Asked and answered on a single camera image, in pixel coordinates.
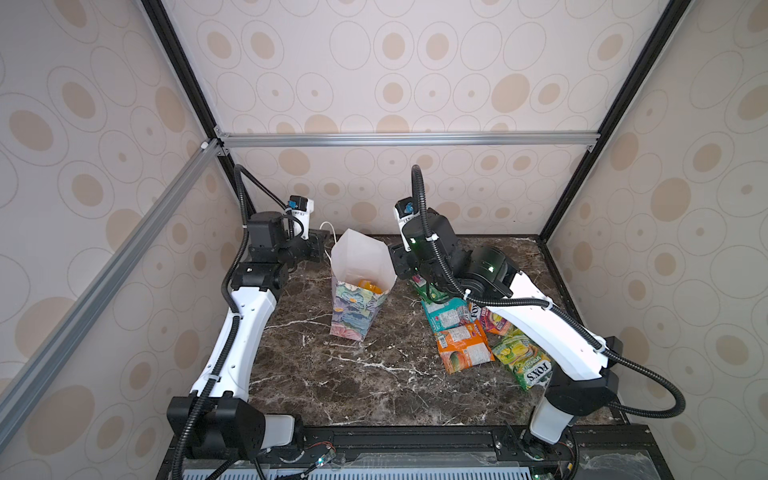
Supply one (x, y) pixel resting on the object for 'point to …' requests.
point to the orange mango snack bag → (464, 347)
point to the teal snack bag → (445, 315)
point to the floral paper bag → (362, 274)
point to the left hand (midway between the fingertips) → (333, 227)
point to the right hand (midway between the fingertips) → (399, 245)
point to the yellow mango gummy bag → (368, 285)
